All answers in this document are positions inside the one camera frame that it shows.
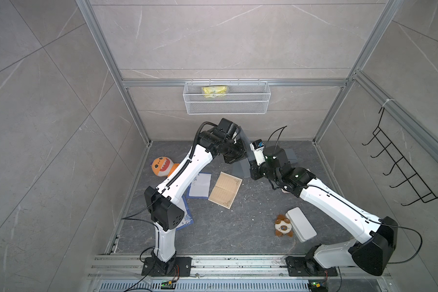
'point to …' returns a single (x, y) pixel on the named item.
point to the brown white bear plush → (283, 226)
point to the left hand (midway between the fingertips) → (251, 152)
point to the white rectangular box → (302, 227)
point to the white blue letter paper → (188, 219)
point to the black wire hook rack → (407, 170)
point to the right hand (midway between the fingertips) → (251, 162)
